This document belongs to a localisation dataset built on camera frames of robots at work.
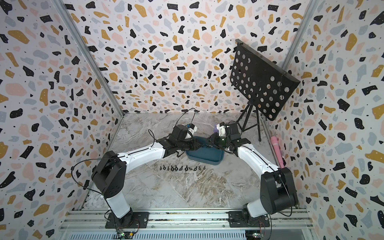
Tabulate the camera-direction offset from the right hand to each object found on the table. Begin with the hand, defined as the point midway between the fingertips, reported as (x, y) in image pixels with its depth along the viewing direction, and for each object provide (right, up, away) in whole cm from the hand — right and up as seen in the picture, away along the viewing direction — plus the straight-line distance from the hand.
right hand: (206, 140), depth 84 cm
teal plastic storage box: (+2, -11, +14) cm, 18 cm away
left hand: (-1, -2, 0) cm, 2 cm away
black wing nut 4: (-4, -18, +8) cm, 20 cm away
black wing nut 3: (-7, -18, +8) cm, 21 cm away
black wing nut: (-28, -18, +8) cm, 34 cm away
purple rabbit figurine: (+7, +5, +25) cm, 27 cm away
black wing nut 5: (-1, -18, +8) cm, 19 cm away
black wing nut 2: (-12, -18, +8) cm, 23 cm away
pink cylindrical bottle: (+50, -4, +22) cm, 55 cm away
